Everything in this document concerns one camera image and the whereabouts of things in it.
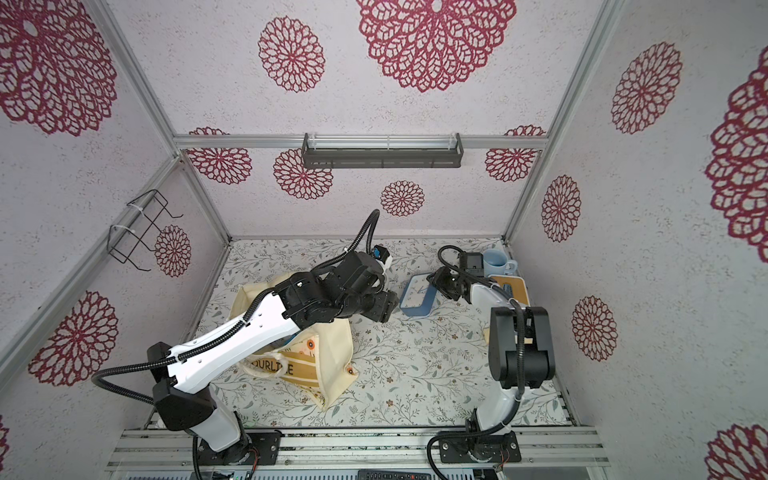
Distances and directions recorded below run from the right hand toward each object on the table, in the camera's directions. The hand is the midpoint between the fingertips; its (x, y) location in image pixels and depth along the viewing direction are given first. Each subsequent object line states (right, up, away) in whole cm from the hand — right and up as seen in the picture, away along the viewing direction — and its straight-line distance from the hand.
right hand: (431, 274), depth 96 cm
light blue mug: (+24, +4, +9) cm, 26 cm away
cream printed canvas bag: (-32, -20, -24) cm, 45 cm away
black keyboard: (-13, -46, -27) cm, 55 cm away
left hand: (-15, -5, -27) cm, 32 cm away
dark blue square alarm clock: (-5, -7, -5) cm, 9 cm away
